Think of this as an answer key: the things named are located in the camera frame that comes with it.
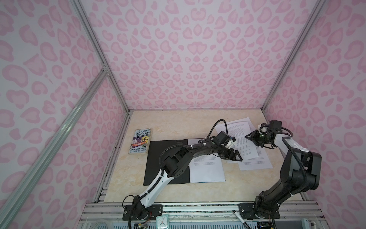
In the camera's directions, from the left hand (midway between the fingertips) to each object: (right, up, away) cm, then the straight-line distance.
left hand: (238, 159), depth 88 cm
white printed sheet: (+5, +17, +12) cm, 22 cm away
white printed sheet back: (-19, -6, +1) cm, 20 cm away
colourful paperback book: (-64, +9, +10) cm, 65 cm away
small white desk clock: (-43, -26, -19) cm, 53 cm away
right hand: (+8, +14, +4) cm, 17 cm away
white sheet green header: (+16, -3, +3) cm, 17 cm away
